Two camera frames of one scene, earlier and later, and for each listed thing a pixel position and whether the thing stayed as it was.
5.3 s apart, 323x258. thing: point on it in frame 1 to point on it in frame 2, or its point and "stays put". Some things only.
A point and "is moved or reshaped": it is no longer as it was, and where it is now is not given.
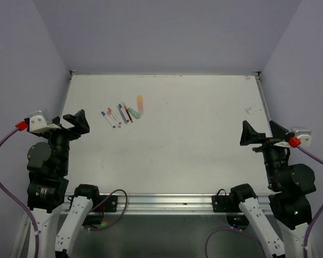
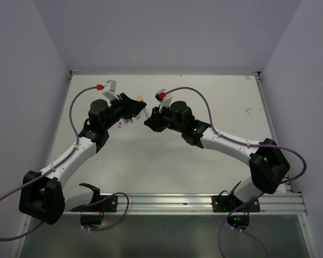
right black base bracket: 225,203 stays put
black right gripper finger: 250,135 to 156,124
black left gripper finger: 56,121 to 128,100
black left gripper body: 63,147 to 118,110
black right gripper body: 274,155 to 166,118
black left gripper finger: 81,126 to 134,107
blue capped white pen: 104,114 is moved or reshaped
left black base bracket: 109,205 stays put
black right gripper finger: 279,132 to 156,111
